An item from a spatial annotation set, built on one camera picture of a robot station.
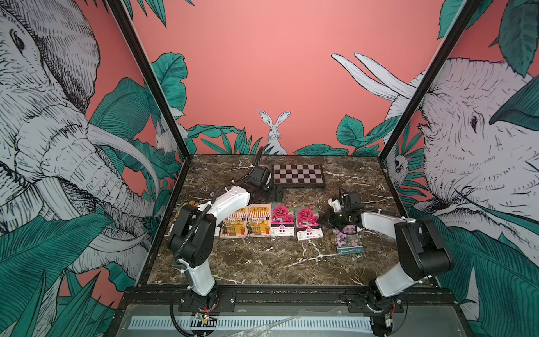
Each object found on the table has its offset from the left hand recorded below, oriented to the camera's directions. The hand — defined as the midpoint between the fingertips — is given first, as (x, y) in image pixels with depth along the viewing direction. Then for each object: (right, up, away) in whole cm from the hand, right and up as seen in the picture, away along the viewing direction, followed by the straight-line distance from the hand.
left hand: (276, 192), depth 92 cm
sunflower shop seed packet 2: (-8, -14, +4) cm, 16 cm away
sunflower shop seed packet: (-19, -15, +1) cm, 24 cm away
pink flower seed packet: (+3, -13, +4) cm, 14 cm away
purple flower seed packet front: (+31, -20, -3) cm, 37 cm away
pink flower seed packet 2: (+14, -14, +1) cm, 20 cm away
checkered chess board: (+12, +7, +16) cm, 21 cm away
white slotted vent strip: (-40, -43, -21) cm, 63 cm away
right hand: (+18, -11, -1) cm, 21 cm away
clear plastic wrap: (-4, -44, -23) cm, 50 cm away
